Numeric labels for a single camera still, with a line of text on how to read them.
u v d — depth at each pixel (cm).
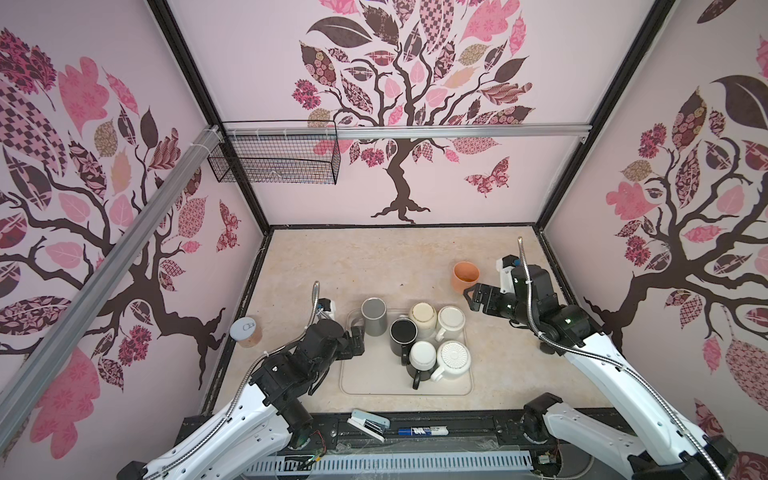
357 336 67
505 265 67
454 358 78
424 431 73
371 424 74
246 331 86
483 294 66
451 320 86
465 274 100
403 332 81
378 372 83
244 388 48
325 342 54
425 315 86
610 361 45
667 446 38
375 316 83
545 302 54
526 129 97
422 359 77
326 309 64
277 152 95
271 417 48
